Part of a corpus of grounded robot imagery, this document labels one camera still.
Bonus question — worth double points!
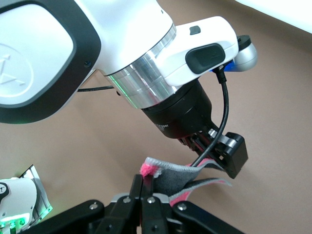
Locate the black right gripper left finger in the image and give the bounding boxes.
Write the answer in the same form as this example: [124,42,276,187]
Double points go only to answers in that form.
[31,174,143,234]

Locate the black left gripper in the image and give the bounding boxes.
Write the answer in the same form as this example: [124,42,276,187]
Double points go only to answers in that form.
[142,80,227,169]

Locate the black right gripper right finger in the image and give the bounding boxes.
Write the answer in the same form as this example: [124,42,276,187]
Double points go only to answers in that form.
[141,175,244,234]

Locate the grey pink sock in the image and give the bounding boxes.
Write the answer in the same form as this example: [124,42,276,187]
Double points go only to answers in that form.
[139,157,233,208]

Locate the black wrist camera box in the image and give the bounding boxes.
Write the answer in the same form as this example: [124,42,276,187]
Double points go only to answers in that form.
[218,131,249,180]

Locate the thick black camera cable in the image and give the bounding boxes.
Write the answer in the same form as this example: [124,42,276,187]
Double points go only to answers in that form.
[191,65,230,168]

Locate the thin black cable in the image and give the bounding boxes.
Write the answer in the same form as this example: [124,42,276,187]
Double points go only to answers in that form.
[77,85,115,93]

